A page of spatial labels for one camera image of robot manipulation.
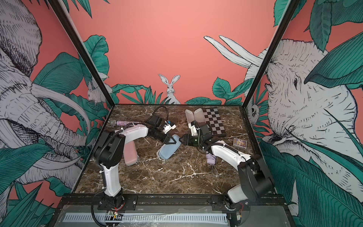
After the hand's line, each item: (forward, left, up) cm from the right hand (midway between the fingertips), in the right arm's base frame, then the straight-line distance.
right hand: (181, 138), depth 85 cm
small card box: (+4, -40, -13) cm, 42 cm away
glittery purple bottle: (+18, +53, -9) cm, 56 cm away
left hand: (+4, +5, -7) cm, 10 cm away
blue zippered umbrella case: (-5, +9, -7) cm, 12 cm away
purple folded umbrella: (-8, -19, -12) cm, 24 cm away
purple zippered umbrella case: (+30, -12, -14) cm, 35 cm away
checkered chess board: (+26, -24, -12) cm, 37 cm away
